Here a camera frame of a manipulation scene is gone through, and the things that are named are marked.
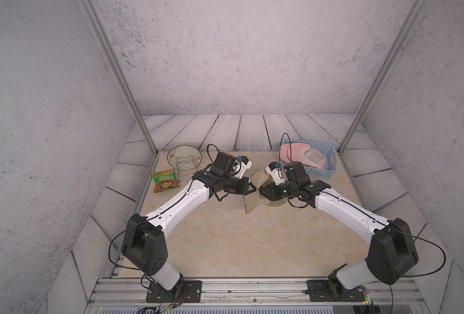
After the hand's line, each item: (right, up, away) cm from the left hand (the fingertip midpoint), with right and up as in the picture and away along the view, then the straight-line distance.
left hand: (258, 190), depth 77 cm
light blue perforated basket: (+45, +18, +38) cm, 62 cm away
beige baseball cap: (+1, +4, +2) cm, 5 cm away
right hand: (+3, -1, +5) cm, 6 cm away
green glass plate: (-36, +17, +23) cm, 46 cm away
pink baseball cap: (+29, +17, +34) cm, 48 cm away
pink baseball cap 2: (+20, +17, +31) cm, 41 cm away
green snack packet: (-46, +2, +25) cm, 52 cm away
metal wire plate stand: (-35, +9, +27) cm, 46 cm away
